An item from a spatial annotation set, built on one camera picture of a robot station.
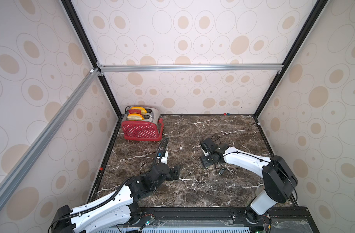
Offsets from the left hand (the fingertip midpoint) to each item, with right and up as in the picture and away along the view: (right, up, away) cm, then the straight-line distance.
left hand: (177, 166), depth 75 cm
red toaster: (-17, +20, +18) cm, 32 cm away
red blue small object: (+42, +32, +49) cm, 72 cm away
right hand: (+17, -1, +13) cm, 22 cm away
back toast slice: (-22, +31, +19) cm, 43 cm away
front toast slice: (-28, +27, +16) cm, 42 cm away
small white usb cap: (+2, +6, +25) cm, 25 cm away
